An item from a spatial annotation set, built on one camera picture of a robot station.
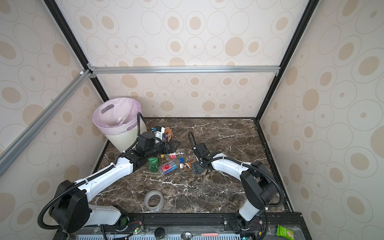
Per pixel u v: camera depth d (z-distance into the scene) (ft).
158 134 2.40
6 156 1.66
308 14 2.29
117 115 3.20
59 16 2.28
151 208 2.51
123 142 2.80
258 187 1.47
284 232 2.29
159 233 2.07
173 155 3.07
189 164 2.93
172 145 2.34
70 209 1.34
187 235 2.39
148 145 2.08
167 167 2.87
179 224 2.46
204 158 2.14
